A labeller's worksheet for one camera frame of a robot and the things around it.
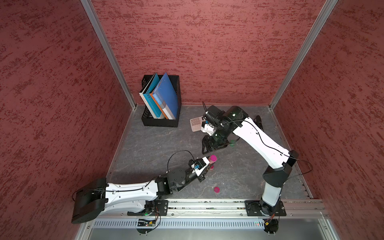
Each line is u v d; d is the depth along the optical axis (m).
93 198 0.47
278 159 0.44
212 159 0.65
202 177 0.61
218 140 0.58
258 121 1.09
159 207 0.74
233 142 0.56
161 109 0.95
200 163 0.55
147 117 1.12
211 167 0.83
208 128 0.66
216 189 0.80
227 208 0.76
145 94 0.86
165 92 1.07
